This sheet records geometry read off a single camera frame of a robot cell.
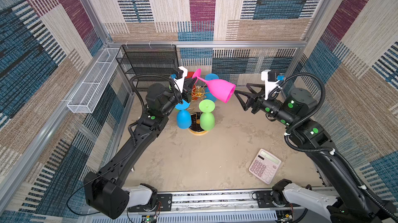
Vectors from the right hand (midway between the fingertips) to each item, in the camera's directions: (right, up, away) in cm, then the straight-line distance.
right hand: (241, 91), depth 58 cm
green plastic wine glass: (-12, -12, +19) cm, 26 cm away
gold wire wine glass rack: (-17, 0, +21) cm, 27 cm away
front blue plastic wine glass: (-23, -12, +21) cm, 34 cm away
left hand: (-17, +7, +6) cm, 19 cm away
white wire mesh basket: (-82, 0, +36) cm, 89 cm away
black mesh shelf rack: (-52, +22, +50) cm, 75 cm away
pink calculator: (+19, -37, +24) cm, 48 cm away
